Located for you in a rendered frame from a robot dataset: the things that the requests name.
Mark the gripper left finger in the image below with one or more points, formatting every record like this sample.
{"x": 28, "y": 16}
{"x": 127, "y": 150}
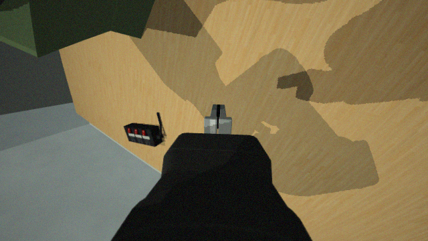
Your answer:
{"x": 211, "y": 122}

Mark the black power strip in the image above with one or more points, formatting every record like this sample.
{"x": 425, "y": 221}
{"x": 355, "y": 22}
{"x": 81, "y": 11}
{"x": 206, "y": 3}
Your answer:
{"x": 145, "y": 134}

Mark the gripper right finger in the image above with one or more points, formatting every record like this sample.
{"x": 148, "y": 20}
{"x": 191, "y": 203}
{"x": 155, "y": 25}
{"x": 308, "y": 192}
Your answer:
{"x": 224, "y": 123}

